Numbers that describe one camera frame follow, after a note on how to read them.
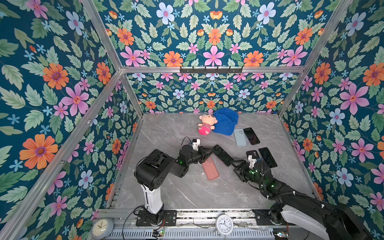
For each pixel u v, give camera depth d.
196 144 0.86
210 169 0.91
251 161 0.78
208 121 1.06
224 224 0.69
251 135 1.04
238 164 0.76
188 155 0.74
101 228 0.68
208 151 0.86
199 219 0.75
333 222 0.41
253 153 0.98
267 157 0.95
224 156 0.84
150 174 0.49
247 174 0.73
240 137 1.05
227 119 1.11
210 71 0.91
